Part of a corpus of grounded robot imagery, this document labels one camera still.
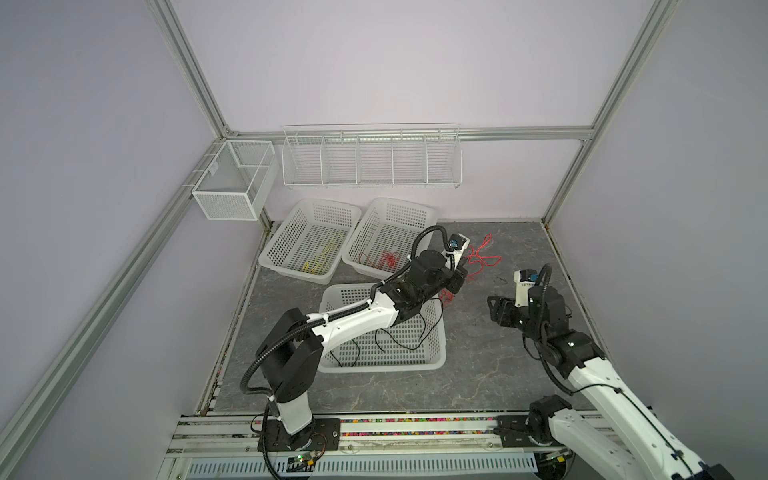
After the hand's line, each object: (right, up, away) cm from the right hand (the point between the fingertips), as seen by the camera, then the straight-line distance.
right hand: (501, 301), depth 79 cm
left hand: (-10, +10, -3) cm, 14 cm away
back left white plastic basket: (-63, +16, +36) cm, 74 cm away
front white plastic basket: (-22, -14, +9) cm, 28 cm away
